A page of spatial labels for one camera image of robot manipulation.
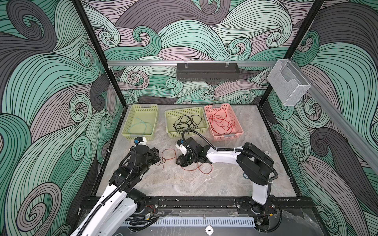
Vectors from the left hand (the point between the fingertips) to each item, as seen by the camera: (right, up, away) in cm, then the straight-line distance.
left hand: (159, 149), depth 75 cm
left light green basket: (-20, +13, +35) cm, 43 cm away
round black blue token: (+35, -4, -24) cm, 43 cm away
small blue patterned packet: (+63, -5, +11) cm, 64 cm away
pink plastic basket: (+49, +6, +26) cm, 56 cm away
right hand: (+9, -11, +12) cm, 19 cm away
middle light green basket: (+3, +18, +35) cm, 40 cm away
